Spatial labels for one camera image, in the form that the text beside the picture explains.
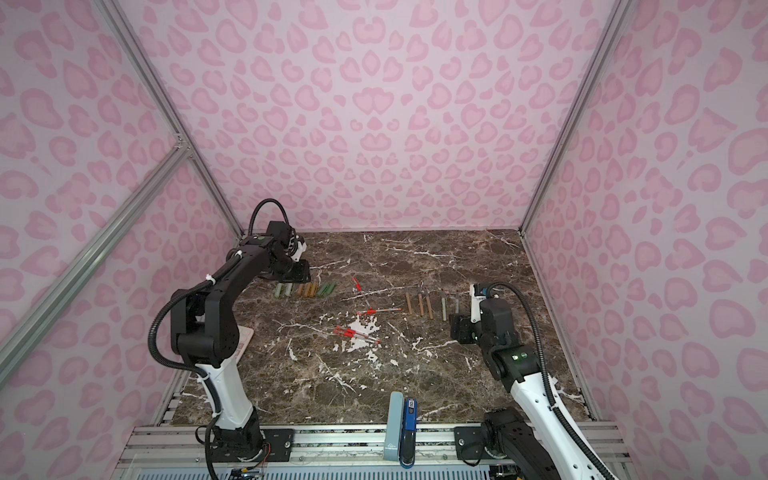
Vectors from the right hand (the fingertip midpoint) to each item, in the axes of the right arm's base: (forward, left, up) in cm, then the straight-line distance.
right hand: (462, 315), depth 80 cm
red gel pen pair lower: (+1, +33, -14) cm, 36 cm away
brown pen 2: (+10, +8, -14) cm, 19 cm away
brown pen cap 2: (+17, +50, -14) cm, 54 cm away
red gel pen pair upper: (+3, +36, -14) cm, 38 cm away
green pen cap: (+16, +59, -14) cm, 63 cm away
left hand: (+16, +47, -4) cm, 50 cm away
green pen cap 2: (+17, +56, -14) cm, 60 cm away
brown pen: (+12, +10, -14) cm, 21 cm away
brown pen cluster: (+12, +14, -14) cm, 23 cm away
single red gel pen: (+9, +26, -14) cm, 31 cm away
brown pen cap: (+17, +51, -13) cm, 56 cm away
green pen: (+10, +3, -15) cm, 18 cm away
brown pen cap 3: (+17, +47, -14) cm, 52 cm away
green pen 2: (+11, -2, -14) cm, 18 cm away
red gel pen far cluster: (+18, +31, -14) cm, 39 cm away
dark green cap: (+17, +43, -14) cm, 49 cm away
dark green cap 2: (+17, +41, -14) cm, 46 cm away
